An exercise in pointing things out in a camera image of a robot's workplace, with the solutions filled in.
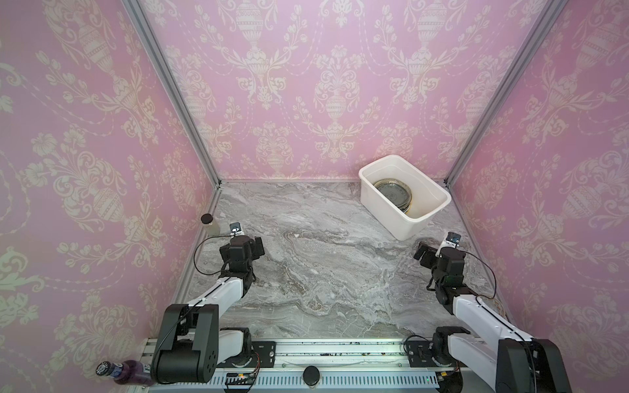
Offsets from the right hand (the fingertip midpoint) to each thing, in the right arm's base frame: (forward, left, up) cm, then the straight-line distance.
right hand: (434, 245), depth 88 cm
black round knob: (-37, +45, 0) cm, 58 cm away
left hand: (+5, +69, +1) cm, 69 cm away
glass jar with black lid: (+13, +84, -1) cm, 85 cm away
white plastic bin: (+21, -4, +2) cm, 22 cm away
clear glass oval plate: (+30, +5, -3) cm, 30 cm away
